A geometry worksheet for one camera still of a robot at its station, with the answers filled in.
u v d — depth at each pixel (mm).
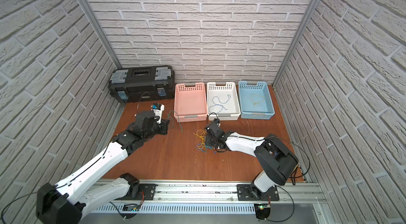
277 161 448
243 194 736
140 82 985
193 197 745
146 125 592
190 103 1083
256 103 1068
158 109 682
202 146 874
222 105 1057
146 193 736
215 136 688
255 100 1089
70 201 392
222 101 1093
